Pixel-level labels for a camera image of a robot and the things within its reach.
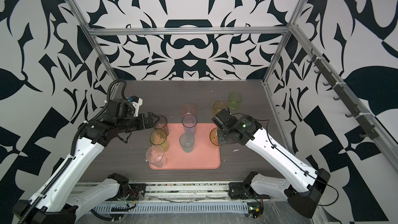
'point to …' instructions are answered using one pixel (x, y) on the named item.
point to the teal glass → (187, 141)
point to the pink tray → (205, 156)
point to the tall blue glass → (189, 123)
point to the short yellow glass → (218, 106)
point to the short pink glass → (187, 108)
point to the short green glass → (234, 98)
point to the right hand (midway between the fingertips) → (224, 136)
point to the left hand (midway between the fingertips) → (152, 117)
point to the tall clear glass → (155, 155)
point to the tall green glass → (159, 137)
